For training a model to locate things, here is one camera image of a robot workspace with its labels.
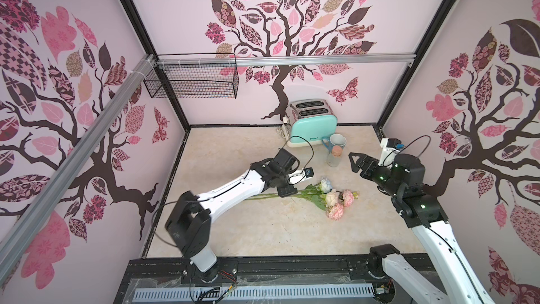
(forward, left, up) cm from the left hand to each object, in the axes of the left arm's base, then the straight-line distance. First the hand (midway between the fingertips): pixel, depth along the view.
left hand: (289, 184), depth 83 cm
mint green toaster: (+34, -12, +3) cm, 36 cm away
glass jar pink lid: (+17, -23, -6) cm, 29 cm away
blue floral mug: (+27, -25, -4) cm, 37 cm away
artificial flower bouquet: (-1, -15, -7) cm, 17 cm away
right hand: (+1, -22, +18) cm, 29 cm away
